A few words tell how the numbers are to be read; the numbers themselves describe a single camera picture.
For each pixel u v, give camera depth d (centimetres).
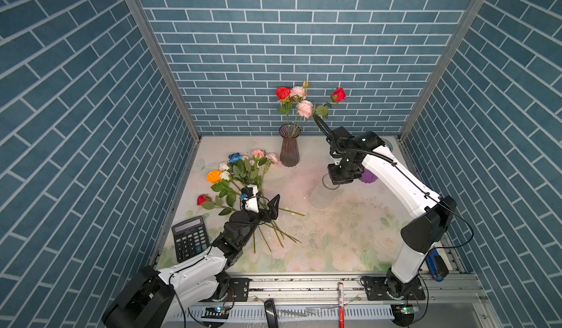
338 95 84
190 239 83
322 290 75
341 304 71
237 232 60
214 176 99
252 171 102
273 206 72
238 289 74
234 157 104
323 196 92
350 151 55
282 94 94
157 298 41
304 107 87
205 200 92
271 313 66
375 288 74
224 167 105
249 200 68
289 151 111
